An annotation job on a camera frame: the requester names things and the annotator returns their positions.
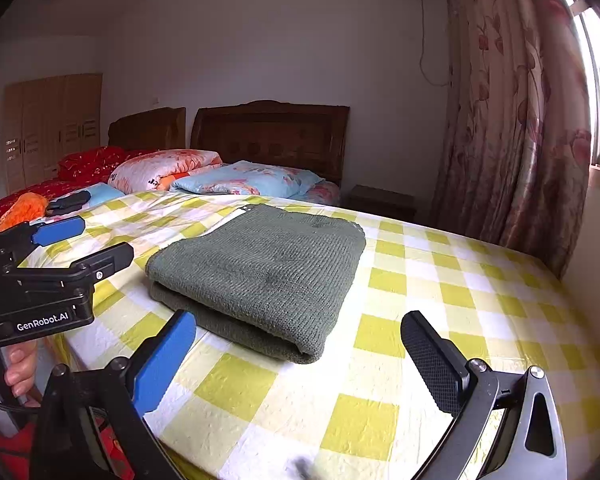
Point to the red floral fabric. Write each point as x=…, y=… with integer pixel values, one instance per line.
x=87, y=450

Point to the pink floral curtain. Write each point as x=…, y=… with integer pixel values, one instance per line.
x=517, y=145

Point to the dark wooden headboard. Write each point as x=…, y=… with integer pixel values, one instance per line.
x=304, y=136
x=159, y=129

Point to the light wooden wardrobe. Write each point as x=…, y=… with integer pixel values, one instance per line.
x=44, y=120

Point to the black object on bed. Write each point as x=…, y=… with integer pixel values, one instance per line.
x=67, y=204

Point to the person left hand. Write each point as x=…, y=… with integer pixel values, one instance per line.
x=21, y=361

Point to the light blue cloth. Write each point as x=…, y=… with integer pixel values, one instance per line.
x=101, y=193

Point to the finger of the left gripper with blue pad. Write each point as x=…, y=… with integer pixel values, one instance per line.
x=18, y=242
x=83, y=273

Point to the red dotted blanket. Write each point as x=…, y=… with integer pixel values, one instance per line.
x=76, y=171

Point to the green white knit sweater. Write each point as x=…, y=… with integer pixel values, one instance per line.
x=273, y=281

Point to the pink orange floral pillow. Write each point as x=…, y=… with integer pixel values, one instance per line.
x=157, y=170

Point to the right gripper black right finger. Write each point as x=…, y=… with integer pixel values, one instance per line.
x=529, y=443

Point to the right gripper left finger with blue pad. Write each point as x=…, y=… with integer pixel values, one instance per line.
x=123, y=392

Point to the light blue floral quilt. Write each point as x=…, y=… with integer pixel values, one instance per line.
x=247, y=178

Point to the dark wooden nightstand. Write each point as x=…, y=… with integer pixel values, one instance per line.
x=383, y=203

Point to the orange fluffy cloth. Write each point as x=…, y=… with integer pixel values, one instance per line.
x=27, y=207

